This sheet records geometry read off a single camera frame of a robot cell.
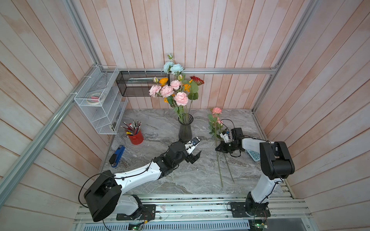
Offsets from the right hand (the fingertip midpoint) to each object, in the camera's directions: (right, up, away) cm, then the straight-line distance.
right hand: (216, 147), depth 98 cm
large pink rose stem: (+5, -4, -3) cm, 7 cm away
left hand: (-18, +4, -18) cm, 26 cm away
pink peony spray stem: (+2, +17, +8) cm, 19 cm away
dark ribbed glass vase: (-22, +11, -3) cm, 25 cm away
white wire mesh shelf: (-66, +21, -20) cm, 72 cm away
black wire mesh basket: (-57, +47, +5) cm, 73 cm away
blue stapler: (-67, -5, -7) cm, 67 cm away
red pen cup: (-54, +7, -5) cm, 55 cm away
